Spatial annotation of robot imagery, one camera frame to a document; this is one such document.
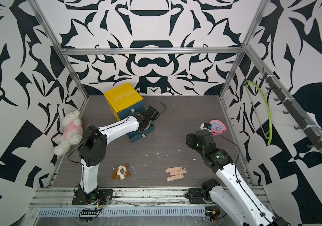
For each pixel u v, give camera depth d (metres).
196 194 0.74
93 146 0.50
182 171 0.83
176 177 0.80
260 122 0.75
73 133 0.85
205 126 0.68
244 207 0.43
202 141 0.57
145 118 0.68
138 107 0.87
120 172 0.79
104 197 0.74
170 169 0.83
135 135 0.89
